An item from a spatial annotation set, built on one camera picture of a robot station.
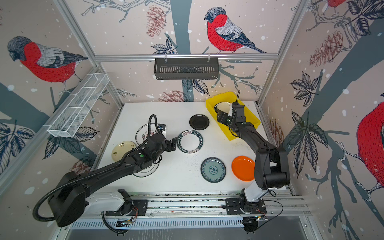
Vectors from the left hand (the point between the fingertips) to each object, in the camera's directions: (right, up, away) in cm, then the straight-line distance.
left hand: (170, 137), depth 82 cm
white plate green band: (+37, +19, +32) cm, 53 cm away
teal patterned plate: (+25, -20, +4) cm, 32 cm away
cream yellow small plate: (-34, -10, +13) cm, 38 cm away
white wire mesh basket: (-48, +9, -11) cm, 50 cm away
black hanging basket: (-4, +47, +25) cm, 53 cm away
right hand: (+31, +11, +9) cm, 34 cm away
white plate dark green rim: (+11, -5, +14) cm, 18 cm away
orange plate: (+43, -19, +4) cm, 47 cm away
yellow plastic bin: (+42, +27, +33) cm, 60 cm away
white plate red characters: (-23, 0, +20) cm, 31 cm away
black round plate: (+17, +7, +26) cm, 32 cm away
